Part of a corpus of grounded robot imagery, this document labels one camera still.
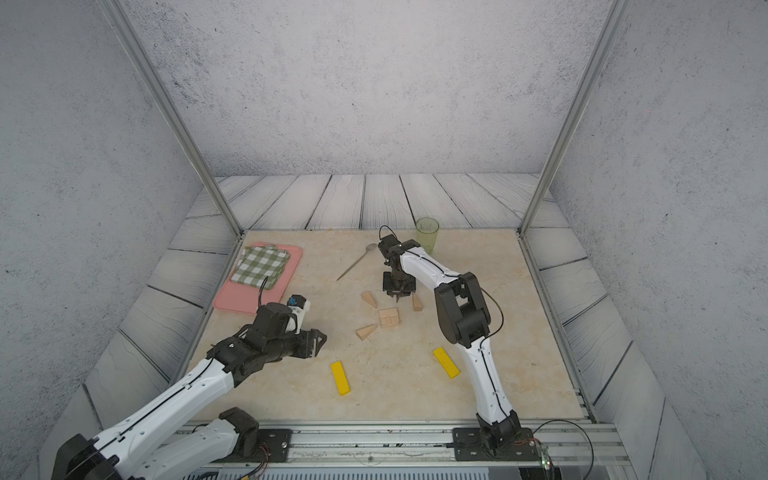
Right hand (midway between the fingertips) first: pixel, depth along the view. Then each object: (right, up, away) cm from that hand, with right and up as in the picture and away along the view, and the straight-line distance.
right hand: (394, 292), depth 99 cm
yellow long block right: (+15, -18, -13) cm, 27 cm away
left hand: (-19, -9, -19) cm, 29 cm away
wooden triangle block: (-9, -11, -7) cm, 16 cm away
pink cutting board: (-40, -1, +3) cm, 40 cm away
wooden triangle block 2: (-8, -2, +1) cm, 9 cm away
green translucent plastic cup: (+12, +22, +11) cm, 27 cm away
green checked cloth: (-50, +10, +12) cm, 52 cm away
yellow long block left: (-15, -22, -15) cm, 30 cm away
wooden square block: (-2, -7, -3) cm, 8 cm away
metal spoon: (-10, +15, +16) cm, 24 cm away
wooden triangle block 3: (+7, -3, -2) cm, 8 cm away
